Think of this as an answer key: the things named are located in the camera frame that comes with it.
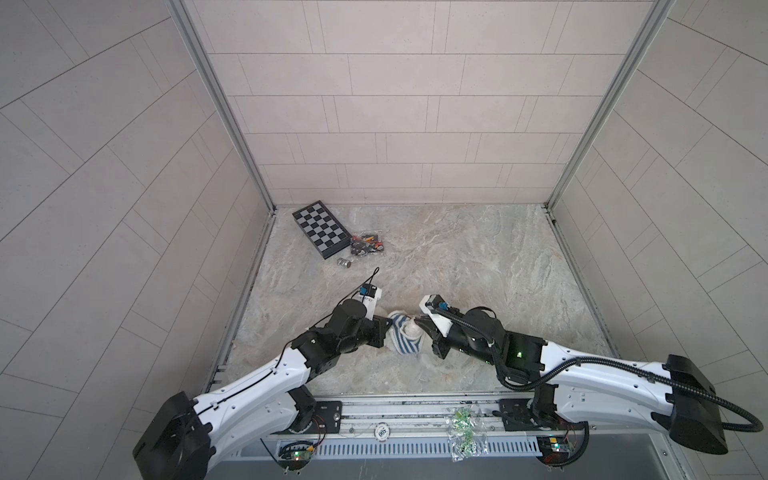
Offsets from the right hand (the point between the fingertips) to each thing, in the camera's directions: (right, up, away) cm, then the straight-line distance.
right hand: (415, 326), depth 70 cm
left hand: (-4, -1, +8) cm, 9 cm away
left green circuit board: (-27, -26, -5) cm, 38 cm away
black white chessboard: (-31, +22, +35) cm, 52 cm away
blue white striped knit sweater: (-3, -6, +4) cm, 7 cm away
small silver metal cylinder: (-22, +12, +28) cm, 38 cm away
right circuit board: (+32, -28, -2) cm, 42 cm away
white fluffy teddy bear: (-1, 0, -1) cm, 1 cm away
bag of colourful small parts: (-16, +17, +32) cm, 40 cm away
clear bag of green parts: (+12, -25, -1) cm, 28 cm away
